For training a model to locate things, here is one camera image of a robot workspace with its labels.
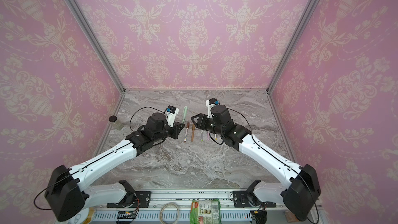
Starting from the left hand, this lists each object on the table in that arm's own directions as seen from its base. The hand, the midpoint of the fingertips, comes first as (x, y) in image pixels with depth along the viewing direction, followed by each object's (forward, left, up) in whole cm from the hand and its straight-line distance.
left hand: (184, 126), depth 78 cm
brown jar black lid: (-36, -47, -13) cm, 60 cm away
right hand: (0, -5, +6) cm, 8 cm away
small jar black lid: (+10, +45, -10) cm, 47 cm away
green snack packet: (-34, -11, -17) cm, 40 cm away
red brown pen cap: (+1, -1, -1) cm, 2 cm away
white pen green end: (+5, -9, -19) cm, 22 cm away
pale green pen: (+3, +1, +2) cm, 4 cm away
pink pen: (-10, -12, +8) cm, 17 cm away
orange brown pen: (+8, -3, -20) cm, 22 cm away
